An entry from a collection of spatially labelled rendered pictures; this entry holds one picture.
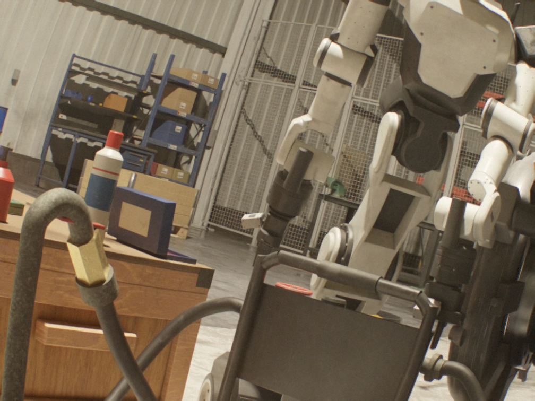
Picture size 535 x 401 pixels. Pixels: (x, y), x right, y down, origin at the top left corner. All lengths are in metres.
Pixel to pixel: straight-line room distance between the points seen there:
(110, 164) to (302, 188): 0.51
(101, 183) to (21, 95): 9.03
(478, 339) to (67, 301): 0.95
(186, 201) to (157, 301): 7.76
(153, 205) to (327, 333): 0.49
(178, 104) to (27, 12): 3.12
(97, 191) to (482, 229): 0.76
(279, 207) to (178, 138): 10.04
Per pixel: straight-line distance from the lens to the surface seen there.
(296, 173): 2.00
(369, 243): 2.10
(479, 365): 2.05
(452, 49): 1.87
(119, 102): 11.33
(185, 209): 9.64
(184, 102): 12.07
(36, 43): 10.79
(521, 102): 1.83
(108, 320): 1.10
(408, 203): 2.10
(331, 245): 2.15
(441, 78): 1.90
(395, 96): 2.08
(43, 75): 10.93
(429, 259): 9.74
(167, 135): 11.93
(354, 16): 1.95
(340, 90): 2.00
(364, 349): 1.57
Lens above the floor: 0.65
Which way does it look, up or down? level
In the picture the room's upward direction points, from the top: 15 degrees clockwise
